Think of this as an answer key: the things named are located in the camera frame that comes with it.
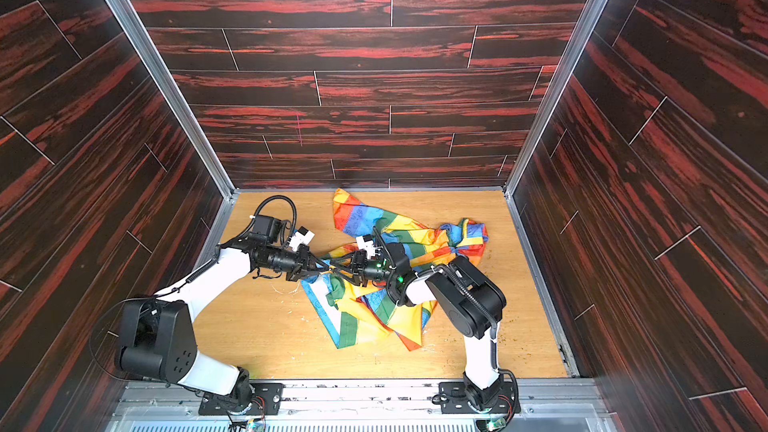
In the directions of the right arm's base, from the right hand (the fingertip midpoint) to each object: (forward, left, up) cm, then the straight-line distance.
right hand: (334, 263), depth 83 cm
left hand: (-2, +1, +1) cm, 2 cm away
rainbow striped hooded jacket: (-9, -5, -12) cm, 16 cm away
